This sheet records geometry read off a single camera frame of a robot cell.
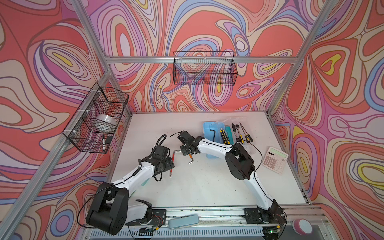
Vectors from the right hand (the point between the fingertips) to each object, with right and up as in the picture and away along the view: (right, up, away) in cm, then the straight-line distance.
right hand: (187, 151), depth 99 cm
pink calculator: (+54, -4, -8) cm, 55 cm away
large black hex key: (+19, +11, +6) cm, 22 cm away
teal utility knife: (+28, +13, -2) cm, 30 cm away
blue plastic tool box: (+15, +11, +6) cm, 19 cm away
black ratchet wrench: (+30, +16, -4) cm, 35 cm away
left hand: (-12, -7, -10) cm, 17 cm away
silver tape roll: (-40, +21, -26) cm, 52 cm away
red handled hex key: (-9, -3, -4) cm, 11 cm away
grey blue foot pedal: (-2, -29, -30) cm, 41 cm away
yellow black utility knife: (+24, +10, -4) cm, 26 cm away
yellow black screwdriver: (+37, +11, -7) cm, 39 cm away
